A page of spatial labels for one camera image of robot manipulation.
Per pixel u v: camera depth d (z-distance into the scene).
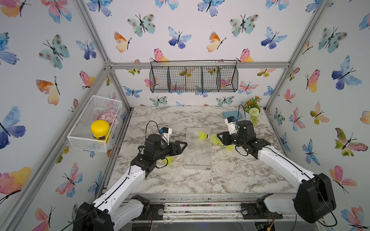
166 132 0.71
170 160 0.92
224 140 0.76
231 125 0.74
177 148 0.68
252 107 1.01
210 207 0.76
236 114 1.19
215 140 0.83
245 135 0.63
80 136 0.58
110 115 0.69
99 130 0.63
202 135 1.00
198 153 0.96
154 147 0.58
